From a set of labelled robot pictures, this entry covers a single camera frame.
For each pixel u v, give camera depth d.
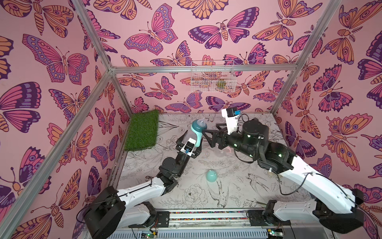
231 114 0.48
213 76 0.95
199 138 0.60
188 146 0.56
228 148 0.52
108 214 0.41
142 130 1.06
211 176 0.85
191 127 0.62
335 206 0.39
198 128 0.60
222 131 0.50
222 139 0.49
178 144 0.65
